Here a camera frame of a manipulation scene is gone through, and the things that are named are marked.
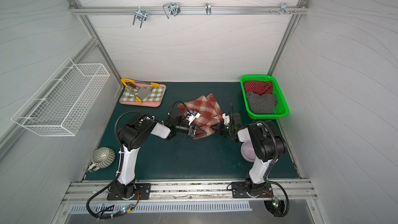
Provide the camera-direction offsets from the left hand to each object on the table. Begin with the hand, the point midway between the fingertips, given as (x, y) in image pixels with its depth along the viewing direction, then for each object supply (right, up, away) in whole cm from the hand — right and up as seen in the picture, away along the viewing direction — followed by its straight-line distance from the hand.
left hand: (205, 134), depth 88 cm
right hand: (+4, +3, +7) cm, 9 cm away
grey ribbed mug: (-57, -12, -4) cm, 59 cm away
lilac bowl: (+23, -8, -6) cm, 25 cm away
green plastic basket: (+50, +14, +11) cm, 53 cm away
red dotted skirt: (+38, +28, +20) cm, 52 cm away
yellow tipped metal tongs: (-61, +34, +28) cm, 75 cm away
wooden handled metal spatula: (-47, +25, +27) cm, 60 cm away
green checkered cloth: (-36, +23, +26) cm, 50 cm away
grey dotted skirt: (+38, +17, +10) cm, 43 cm away
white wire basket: (-65, +18, -19) cm, 70 cm away
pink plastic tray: (-36, +17, +20) cm, 45 cm away
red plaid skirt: (+4, +12, +14) cm, 19 cm away
